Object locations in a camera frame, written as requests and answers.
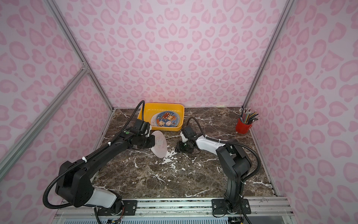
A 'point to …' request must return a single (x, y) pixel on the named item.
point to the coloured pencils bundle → (247, 116)
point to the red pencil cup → (242, 128)
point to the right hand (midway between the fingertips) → (179, 149)
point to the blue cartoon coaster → (168, 119)
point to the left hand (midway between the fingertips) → (156, 142)
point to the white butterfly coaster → (154, 119)
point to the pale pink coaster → (160, 148)
